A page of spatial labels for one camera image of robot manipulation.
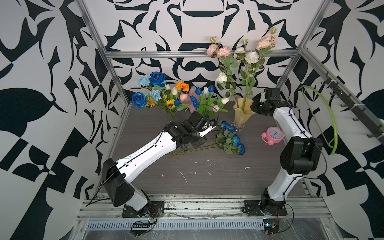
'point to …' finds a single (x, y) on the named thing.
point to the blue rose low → (241, 149)
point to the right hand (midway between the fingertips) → (253, 103)
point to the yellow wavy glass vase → (242, 108)
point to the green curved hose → (333, 147)
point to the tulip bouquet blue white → (208, 103)
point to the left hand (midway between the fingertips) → (198, 131)
